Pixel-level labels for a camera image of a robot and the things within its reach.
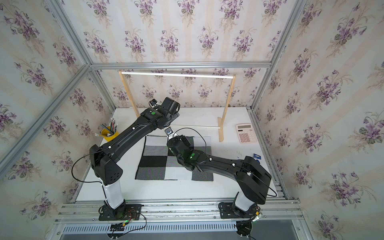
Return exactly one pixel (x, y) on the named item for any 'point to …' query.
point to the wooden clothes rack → (221, 127)
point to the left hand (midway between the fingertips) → (176, 117)
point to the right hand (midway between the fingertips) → (177, 136)
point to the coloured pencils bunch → (113, 127)
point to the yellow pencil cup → (104, 133)
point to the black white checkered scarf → (157, 162)
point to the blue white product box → (257, 156)
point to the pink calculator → (246, 134)
